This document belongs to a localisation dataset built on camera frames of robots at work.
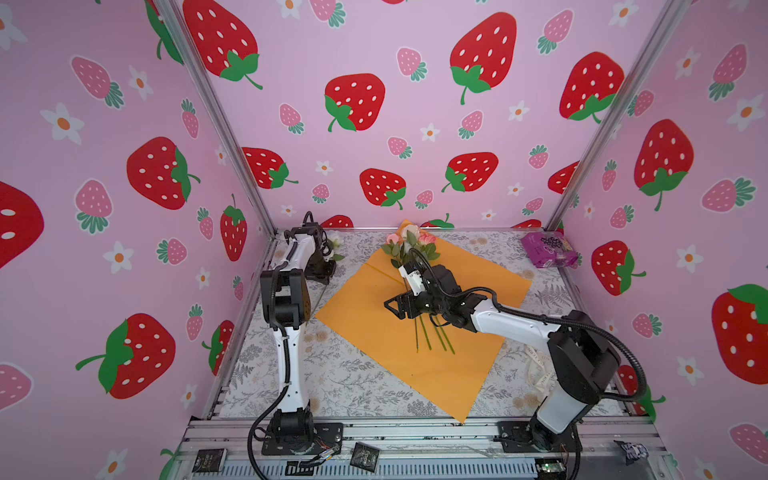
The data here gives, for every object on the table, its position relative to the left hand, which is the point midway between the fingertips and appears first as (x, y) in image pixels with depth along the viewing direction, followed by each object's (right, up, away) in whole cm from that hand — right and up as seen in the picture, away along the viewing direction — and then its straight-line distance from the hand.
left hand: (327, 279), depth 105 cm
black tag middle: (+17, -40, -35) cm, 56 cm away
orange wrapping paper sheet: (+40, -24, -18) cm, 50 cm away
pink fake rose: (+36, +14, +7) cm, 40 cm away
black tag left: (-20, -41, -35) cm, 57 cm away
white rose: (+1, +13, +10) cm, 16 cm away
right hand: (+23, -4, -21) cm, 32 cm away
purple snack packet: (+81, +11, +2) cm, 82 cm away
